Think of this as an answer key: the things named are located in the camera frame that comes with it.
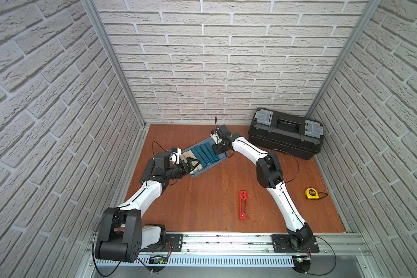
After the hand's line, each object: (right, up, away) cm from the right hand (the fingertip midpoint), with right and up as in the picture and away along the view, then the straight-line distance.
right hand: (217, 148), depth 106 cm
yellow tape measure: (+49, -22, -19) cm, 57 cm away
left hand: (-11, -6, -22) cm, 25 cm away
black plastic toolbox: (+40, +9, -12) cm, 42 cm away
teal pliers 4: (-2, -4, -6) cm, 7 cm away
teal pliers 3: (-6, -2, -5) cm, 9 cm away
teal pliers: (-12, -5, -8) cm, 15 cm away
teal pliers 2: (-11, -4, -6) cm, 13 cm away
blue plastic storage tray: (+2, -5, -5) cm, 7 cm away
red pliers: (+13, -23, -19) cm, 32 cm away
